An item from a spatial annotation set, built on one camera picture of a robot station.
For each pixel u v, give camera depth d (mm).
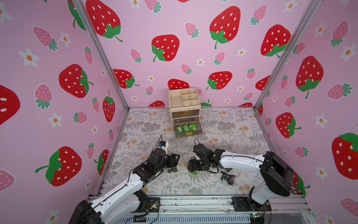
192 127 956
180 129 937
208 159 657
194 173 842
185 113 906
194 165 745
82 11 690
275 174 455
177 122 1000
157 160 616
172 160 714
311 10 701
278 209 731
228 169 859
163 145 734
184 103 919
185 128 951
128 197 506
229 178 818
